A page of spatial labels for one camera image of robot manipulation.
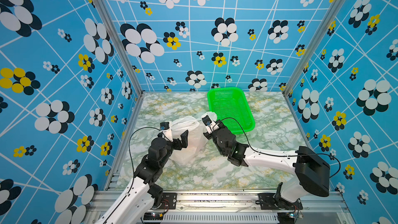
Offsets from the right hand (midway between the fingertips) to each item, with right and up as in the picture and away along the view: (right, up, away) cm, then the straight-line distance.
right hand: (210, 117), depth 76 cm
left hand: (-15, -6, 0) cm, 16 cm away
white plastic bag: (-7, -12, +6) cm, 15 cm away
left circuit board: (-27, -47, -4) cm, 54 cm away
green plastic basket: (+17, +4, +35) cm, 39 cm away
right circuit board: (+34, -45, -7) cm, 57 cm away
